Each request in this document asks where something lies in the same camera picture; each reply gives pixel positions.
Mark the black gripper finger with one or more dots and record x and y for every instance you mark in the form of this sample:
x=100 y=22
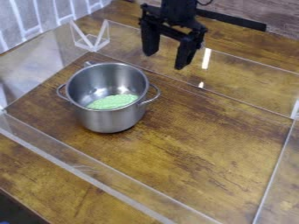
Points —
x=185 y=51
x=149 y=38

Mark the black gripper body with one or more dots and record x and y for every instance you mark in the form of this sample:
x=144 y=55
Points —
x=173 y=19

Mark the green textured object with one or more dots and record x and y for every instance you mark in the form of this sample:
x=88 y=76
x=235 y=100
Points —
x=112 y=101

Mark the silver metal pot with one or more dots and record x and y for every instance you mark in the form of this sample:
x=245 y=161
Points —
x=98 y=80

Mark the clear acrylic corner bracket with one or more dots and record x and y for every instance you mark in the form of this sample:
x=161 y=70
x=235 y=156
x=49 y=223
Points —
x=88 y=41

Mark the black wall strip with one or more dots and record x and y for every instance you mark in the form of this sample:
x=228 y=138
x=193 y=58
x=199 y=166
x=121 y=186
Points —
x=232 y=20

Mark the clear acrylic barrier wall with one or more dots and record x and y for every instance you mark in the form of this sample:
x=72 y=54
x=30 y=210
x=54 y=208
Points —
x=209 y=159

